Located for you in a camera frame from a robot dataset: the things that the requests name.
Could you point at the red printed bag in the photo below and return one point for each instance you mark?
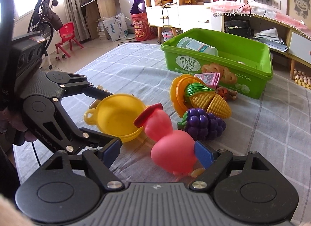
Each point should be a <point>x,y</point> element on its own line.
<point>143,31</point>

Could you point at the pink lace cloth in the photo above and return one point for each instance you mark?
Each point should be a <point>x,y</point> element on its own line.
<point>259,10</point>

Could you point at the pink rubber gourd toy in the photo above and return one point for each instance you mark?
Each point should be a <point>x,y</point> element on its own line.
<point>174,150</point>

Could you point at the white drawer cabinet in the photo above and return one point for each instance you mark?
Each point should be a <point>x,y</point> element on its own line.
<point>298,48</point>

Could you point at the small brown monkey figurine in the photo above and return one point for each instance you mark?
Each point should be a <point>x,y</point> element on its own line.
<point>226,94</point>

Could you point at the green plastic cookie bin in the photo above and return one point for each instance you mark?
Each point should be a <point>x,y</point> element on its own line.
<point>244,65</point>

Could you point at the framed cartoon girl picture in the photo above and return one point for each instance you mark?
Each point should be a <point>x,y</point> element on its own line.
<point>299,10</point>

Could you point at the pink card box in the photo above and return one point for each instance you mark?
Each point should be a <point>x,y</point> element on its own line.
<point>210,79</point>

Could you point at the grey checked tablecloth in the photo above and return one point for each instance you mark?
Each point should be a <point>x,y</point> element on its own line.
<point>277,125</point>

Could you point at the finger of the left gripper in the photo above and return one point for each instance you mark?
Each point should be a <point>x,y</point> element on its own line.
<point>98,140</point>
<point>90,91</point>

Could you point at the wooden shelf unit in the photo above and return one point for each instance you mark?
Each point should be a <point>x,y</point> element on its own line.
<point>169,16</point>

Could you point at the toy corn cob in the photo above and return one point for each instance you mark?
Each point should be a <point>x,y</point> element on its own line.
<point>201,96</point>

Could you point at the purple toy grapes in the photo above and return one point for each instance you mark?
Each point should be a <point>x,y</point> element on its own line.
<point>200,125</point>

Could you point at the black bag on shelf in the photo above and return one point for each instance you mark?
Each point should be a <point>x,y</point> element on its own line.
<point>240,28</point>

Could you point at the clear cotton swab jar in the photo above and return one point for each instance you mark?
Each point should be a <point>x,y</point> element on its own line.
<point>192,44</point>

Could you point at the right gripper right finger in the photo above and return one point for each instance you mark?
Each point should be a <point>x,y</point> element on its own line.
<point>216,164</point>

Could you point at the yellow plastic toy bowl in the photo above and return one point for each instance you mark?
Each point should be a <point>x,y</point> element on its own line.
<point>115,115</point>

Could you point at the red plastic child chair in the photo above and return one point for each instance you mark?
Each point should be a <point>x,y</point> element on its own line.
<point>67,34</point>

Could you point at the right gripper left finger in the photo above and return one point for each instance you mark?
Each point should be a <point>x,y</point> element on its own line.
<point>98,163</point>

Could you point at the orange plastic toy plate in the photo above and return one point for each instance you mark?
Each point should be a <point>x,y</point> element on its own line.
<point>177,91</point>

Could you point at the egg tray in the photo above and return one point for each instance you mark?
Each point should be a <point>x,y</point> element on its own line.
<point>302,79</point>

